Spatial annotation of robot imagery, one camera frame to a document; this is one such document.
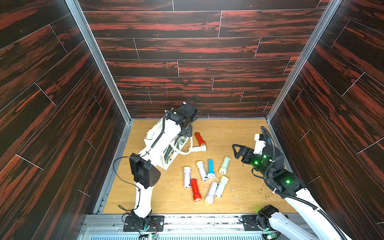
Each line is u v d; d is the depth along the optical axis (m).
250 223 0.73
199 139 1.04
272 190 0.49
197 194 0.81
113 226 0.73
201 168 0.91
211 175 0.88
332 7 0.66
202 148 0.99
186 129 0.60
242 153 0.62
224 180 0.86
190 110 0.63
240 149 0.62
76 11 0.68
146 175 0.49
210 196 0.80
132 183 0.54
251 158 0.61
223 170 0.89
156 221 0.74
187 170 0.89
